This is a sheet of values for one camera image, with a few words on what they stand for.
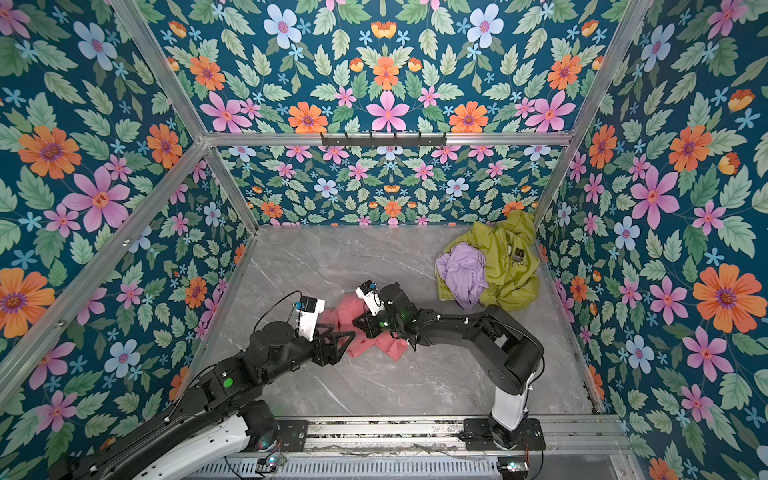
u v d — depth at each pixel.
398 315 0.69
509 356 0.48
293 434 0.74
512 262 1.00
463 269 0.99
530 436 0.73
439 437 0.75
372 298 0.75
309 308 0.61
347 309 0.87
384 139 0.93
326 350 0.61
